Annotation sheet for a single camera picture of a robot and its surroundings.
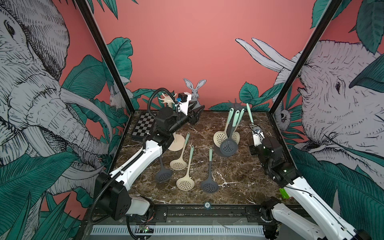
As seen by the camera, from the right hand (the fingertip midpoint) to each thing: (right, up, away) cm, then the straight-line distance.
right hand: (255, 132), depth 74 cm
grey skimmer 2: (-23, -31, +8) cm, 39 cm away
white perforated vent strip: (-37, -47, -4) cm, 60 cm away
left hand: (-28, +14, -7) cm, 32 cm away
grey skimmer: (-49, -25, +12) cm, 56 cm away
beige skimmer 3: (-6, -3, +15) cm, 16 cm away
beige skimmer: (-43, -8, +27) cm, 51 cm away
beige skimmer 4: (-16, -3, +15) cm, 22 cm away
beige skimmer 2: (-36, -29, +10) cm, 47 cm away
